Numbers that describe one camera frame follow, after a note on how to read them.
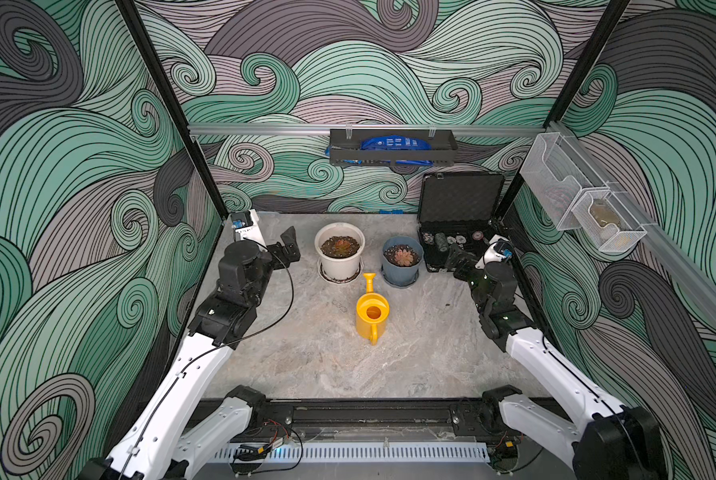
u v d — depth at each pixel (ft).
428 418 2.45
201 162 3.40
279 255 1.94
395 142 3.03
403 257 3.11
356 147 3.07
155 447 1.21
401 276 3.20
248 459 2.27
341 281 3.29
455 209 3.62
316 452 2.29
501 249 2.13
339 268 3.25
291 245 1.97
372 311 2.68
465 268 2.32
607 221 2.18
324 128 3.14
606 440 1.24
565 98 2.82
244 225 1.78
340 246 3.20
